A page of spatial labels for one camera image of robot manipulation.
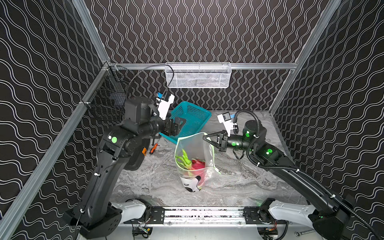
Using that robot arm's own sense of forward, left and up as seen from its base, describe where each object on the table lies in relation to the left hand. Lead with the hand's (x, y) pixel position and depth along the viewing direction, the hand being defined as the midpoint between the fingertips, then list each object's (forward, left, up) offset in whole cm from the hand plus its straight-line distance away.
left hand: (182, 116), depth 57 cm
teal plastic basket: (+38, -5, -42) cm, 57 cm away
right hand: (-3, -9, -8) cm, 12 cm away
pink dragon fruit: (-16, -7, -11) cm, 21 cm away
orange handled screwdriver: (+10, +22, -44) cm, 50 cm away
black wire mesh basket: (+29, +52, -21) cm, 63 cm away
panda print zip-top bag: (-3, -5, -16) cm, 17 cm away
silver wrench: (-30, -56, -44) cm, 77 cm away
